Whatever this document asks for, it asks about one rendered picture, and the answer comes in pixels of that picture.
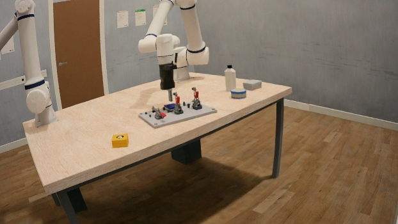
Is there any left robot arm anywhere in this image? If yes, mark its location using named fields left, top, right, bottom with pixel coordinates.
left=138, top=0, right=209, bottom=81

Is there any white plastic bottle with black cap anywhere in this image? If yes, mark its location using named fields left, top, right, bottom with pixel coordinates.
left=225, top=65, right=237, bottom=92

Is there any grey toggle clamp with red handle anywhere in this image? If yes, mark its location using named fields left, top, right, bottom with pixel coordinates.
left=192, top=87, right=202, bottom=110
left=152, top=106, right=166, bottom=120

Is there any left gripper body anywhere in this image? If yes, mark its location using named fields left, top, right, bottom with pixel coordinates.
left=157, top=56, right=177, bottom=90

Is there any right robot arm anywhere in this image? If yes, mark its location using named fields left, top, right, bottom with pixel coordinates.
left=0, top=0, right=57, bottom=125

